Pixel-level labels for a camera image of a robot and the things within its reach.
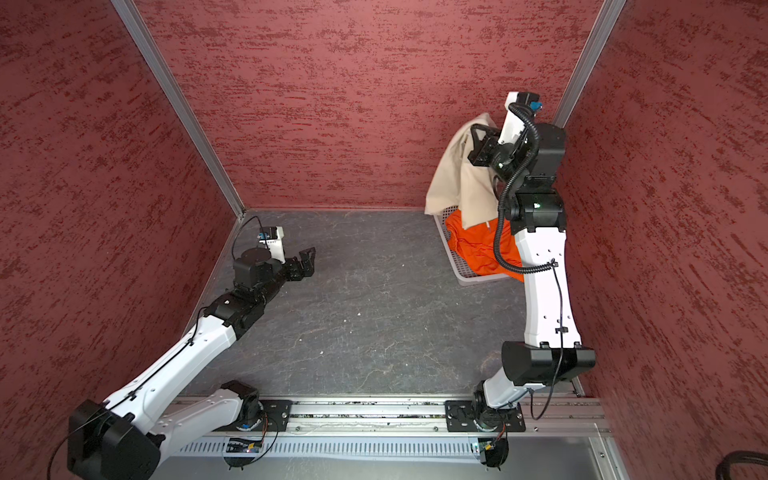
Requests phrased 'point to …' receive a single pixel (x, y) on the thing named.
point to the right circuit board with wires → (495, 451)
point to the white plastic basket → (464, 274)
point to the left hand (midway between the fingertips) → (300, 256)
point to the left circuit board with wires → (241, 445)
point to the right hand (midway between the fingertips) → (466, 131)
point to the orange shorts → (476, 246)
